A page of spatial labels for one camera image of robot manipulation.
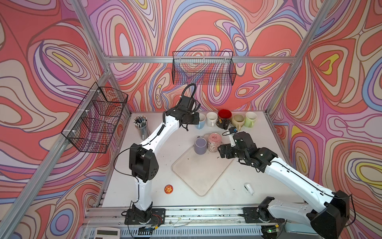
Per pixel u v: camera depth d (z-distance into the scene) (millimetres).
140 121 928
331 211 376
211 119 1036
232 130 677
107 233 665
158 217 721
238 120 1054
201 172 899
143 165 492
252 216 736
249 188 803
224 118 1019
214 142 889
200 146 908
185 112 661
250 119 1040
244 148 566
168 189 820
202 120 1021
